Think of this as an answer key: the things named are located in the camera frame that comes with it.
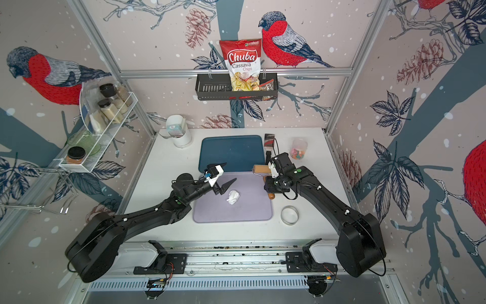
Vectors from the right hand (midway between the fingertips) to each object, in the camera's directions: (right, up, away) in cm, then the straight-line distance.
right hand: (266, 185), depth 83 cm
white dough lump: (-15, -7, +7) cm, 18 cm away
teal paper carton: (-50, +27, +23) cm, 61 cm away
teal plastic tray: (-14, +14, +27) cm, 33 cm away
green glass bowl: (-70, +20, -13) cm, 74 cm away
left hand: (-15, +9, -7) cm, 19 cm away
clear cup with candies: (+20, +16, +21) cm, 33 cm away
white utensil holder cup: (-47, +20, +27) cm, 58 cm away
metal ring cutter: (+11, -15, +3) cm, 19 cm away
